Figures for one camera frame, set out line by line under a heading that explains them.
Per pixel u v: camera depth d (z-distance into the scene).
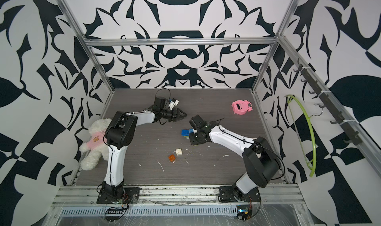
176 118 0.91
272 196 0.76
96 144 0.83
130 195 0.74
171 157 0.85
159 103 0.85
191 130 0.79
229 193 0.74
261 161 0.44
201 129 0.66
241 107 1.05
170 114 0.91
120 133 0.58
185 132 0.91
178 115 0.91
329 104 0.55
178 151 0.87
